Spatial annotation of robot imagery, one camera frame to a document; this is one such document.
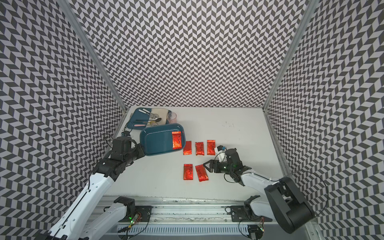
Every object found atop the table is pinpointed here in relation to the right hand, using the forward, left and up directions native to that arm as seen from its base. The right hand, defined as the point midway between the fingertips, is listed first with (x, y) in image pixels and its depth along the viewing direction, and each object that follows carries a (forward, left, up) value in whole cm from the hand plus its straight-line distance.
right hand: (207, 168), depth 85 cm
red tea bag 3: (+15, -3, -3) cm, 15 cm away
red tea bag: (+12, +12, -1) cm, 17 cm away
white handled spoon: (+48, +48, -4) cm, 67 cm away
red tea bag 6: (+13, +18, +9) cm, 24 cm away
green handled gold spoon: (+35, +40, -1) cm, 54 cm away
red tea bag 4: (-2, +3, -4) cm, 5 cm away
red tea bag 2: (+14, +5, -3) cm, 15 cm away
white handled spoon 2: (+44, +42, -3) cm, 61 cm away
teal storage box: (+11, +27, +14) cm, 32 cm away
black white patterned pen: (+32, +59, -2) cm, 67 cm away
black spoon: (+38, +36, -1) cm, 52 cm away
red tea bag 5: (-1, +11, -1) cm, 12 cm away
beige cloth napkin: (+45, +33, -2) cm, 56 cm away
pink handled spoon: (+33, +48, -1) cm, 59 cm away
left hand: (+5, +34, +13) cm, 37 cm away
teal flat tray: (+42, +51, -3) cm, 67 cm away
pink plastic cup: (+39, +25, 0) cm, 46 cm away
